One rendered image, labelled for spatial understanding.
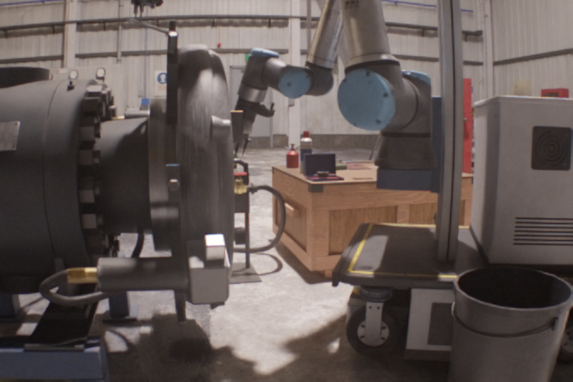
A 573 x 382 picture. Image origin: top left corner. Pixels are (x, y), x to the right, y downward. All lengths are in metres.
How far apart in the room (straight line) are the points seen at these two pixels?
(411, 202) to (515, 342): 1.39
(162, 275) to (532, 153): 1.03
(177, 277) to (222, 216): 0.17
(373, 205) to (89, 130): 1.49
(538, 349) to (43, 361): 1.14
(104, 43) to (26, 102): 11.45
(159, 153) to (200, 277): 0.35
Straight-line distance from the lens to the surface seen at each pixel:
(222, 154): 0.99
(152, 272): 0.96
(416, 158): 1.26
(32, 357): 1.14
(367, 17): 1.18
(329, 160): 2.31
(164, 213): 1.15
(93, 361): 1.11
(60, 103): 1.18
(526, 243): 1.39
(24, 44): 13.46
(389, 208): 2.29
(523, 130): 1.34
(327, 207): 2.13
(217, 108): 1.03
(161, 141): 1.14
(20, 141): 1.14
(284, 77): 1.32
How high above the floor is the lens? 0.76
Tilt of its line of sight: 6 degrees down
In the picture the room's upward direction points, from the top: straight up
